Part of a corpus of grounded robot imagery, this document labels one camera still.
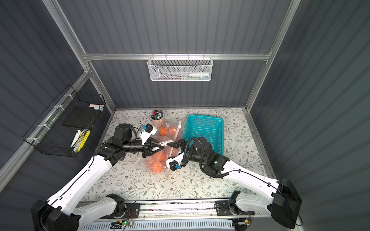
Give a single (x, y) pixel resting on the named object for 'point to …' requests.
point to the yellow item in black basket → (84, 141)
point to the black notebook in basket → (80, 117)
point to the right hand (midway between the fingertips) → (172, 145)
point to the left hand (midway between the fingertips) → (160, 146)
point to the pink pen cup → (157, 118)
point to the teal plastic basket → (210, 128)
